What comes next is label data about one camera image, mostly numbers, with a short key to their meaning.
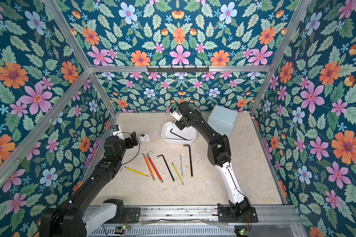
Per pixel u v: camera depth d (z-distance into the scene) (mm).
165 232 766
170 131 1078
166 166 908
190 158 938
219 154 626
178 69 932
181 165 924
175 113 900
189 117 733
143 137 1012
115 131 691
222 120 934
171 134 1055
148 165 912
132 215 735
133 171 889
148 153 958
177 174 883
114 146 615
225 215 736
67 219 395
